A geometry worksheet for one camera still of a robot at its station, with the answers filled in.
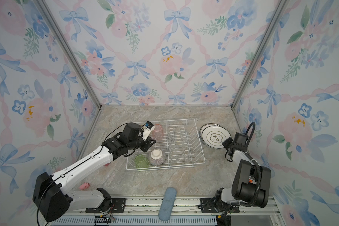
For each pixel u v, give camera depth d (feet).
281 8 2.27
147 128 2.22
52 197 1.25
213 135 3.21
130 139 1.95
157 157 2.79
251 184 1.48
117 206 2.43
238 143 2.31
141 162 2.75
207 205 2.40
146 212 2.40
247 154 1.86
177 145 3.18
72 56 2.90
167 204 2.36
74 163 1.53
